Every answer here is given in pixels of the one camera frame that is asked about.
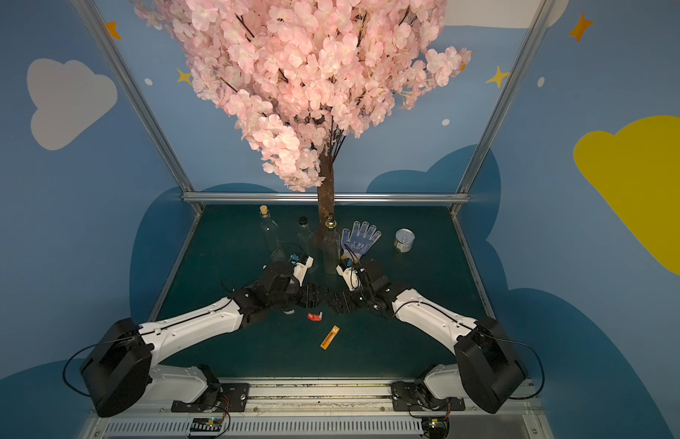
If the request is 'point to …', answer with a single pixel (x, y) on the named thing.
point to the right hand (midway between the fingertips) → (344, 294)
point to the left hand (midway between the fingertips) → (324, 284)
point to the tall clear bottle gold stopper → (331, 247)
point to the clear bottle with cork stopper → (271, 234)
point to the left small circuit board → (206, 424)
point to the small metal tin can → (403, 240)
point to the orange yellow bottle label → (329, 337)
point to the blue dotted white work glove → (362, 239)
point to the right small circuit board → (436, 427)
